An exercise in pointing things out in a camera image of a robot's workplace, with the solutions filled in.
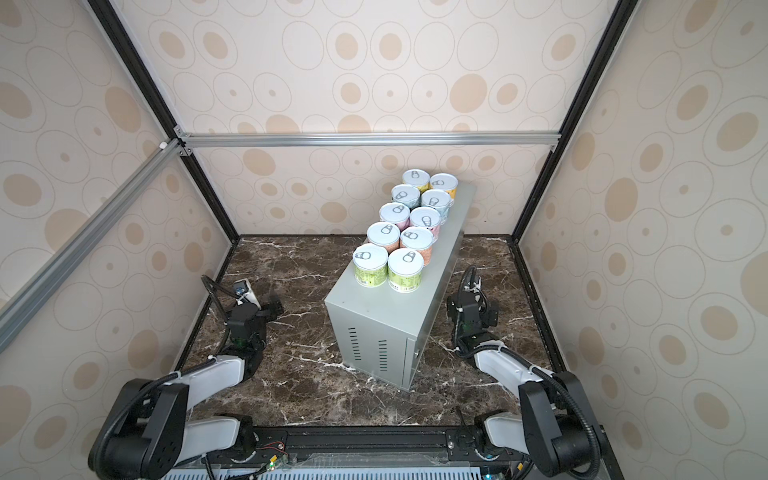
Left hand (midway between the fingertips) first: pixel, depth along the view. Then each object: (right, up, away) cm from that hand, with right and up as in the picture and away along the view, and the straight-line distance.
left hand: (264, 287), depth 87 cm
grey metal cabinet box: (+36, -7, -29) cm, 47 cm away
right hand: (+63, -3, +2) cm, 63 cm away
